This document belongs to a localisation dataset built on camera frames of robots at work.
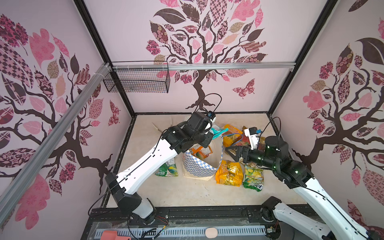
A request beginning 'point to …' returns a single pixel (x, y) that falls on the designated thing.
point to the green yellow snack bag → (253, 178)
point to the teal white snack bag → (217, 131)
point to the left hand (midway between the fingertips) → (206, 136)
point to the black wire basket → (140, 77)
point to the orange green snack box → (201, 152)
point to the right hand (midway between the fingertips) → (231, 147)
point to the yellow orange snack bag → (231, 136)
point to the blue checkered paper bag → (205, 169)
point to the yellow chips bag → (229, 173)
